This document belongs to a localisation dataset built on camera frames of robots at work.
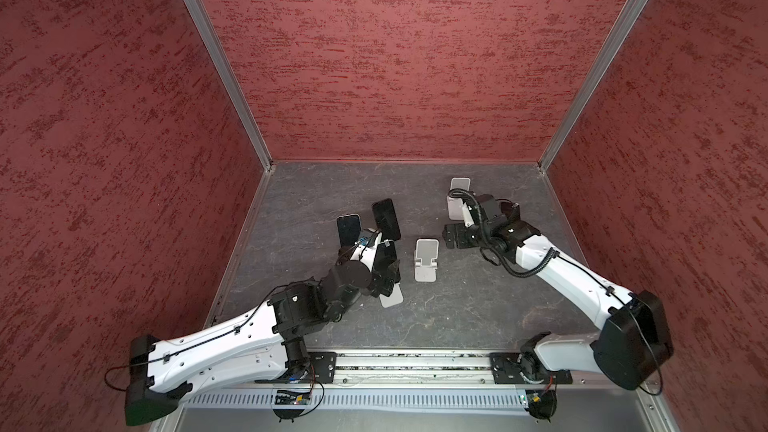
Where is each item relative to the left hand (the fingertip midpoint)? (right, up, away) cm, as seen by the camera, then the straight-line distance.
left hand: (380, 261), depth 71 cm
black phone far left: (-10, +6, +14) cm, 18 cm away
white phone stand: (+4, -14, +14) cm, 20 cm away
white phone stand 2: (+13, -2, +17) cm, 21 cm away
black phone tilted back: (+1, +7, +24) cm, 26 cm away
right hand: (+21, +3, +14) cm, 26 cm away
